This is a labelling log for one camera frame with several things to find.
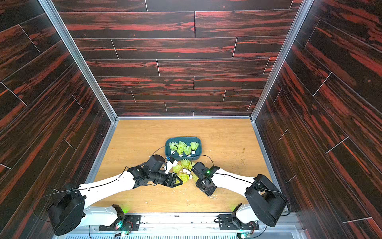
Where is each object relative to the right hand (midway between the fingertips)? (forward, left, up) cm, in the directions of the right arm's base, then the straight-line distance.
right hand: (202, 186), depth 87 cm
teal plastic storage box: (+18, +3, +6) cm, 19 cm away
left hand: (-3, +12, +11) cm, 16 cm away
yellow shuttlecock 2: (+22, +15, +4) cm, 27 cm away
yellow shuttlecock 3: (+21, +10, +5) cm, 24 cm away
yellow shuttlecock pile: (+3, +10, +4) cm, 12 cm away
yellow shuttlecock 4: (+25, +6, +6) cm, 26 cm away
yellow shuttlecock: (+22, +19, +6) cm, 30 cm away
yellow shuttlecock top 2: (+8, +16, +5) cm, 18 cm away
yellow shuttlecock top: (+11, +10, +5) cm, 16 cm away
